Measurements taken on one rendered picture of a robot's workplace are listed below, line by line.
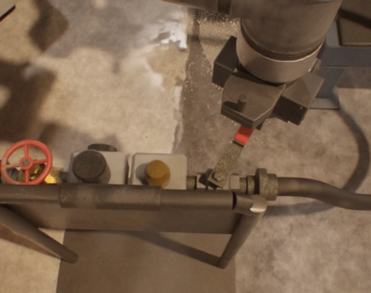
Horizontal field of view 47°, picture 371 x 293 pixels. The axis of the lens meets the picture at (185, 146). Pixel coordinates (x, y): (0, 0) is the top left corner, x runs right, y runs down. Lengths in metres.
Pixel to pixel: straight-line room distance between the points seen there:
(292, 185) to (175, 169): 0.18
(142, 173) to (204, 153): 0.52
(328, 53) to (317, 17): 0.68
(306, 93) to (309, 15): 0.16
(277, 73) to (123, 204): 0.23
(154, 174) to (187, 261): 0.49
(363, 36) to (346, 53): 0.05
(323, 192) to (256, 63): 0.29
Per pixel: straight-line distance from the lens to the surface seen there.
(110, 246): 1.09
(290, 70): 0.47
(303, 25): 0.41
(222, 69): 0.55
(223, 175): 0.62
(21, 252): 1.15
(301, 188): 0.67
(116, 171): 0.65
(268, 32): 0.42
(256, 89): 0.49
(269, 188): 0.66
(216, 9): 0.41
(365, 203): 0.80
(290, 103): 0.54
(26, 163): 0.64
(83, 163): 0.61
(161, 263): 1.07
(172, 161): 0.65
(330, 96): 1.28
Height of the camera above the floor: 1.06
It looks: 67 degrees down
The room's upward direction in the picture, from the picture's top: straight up
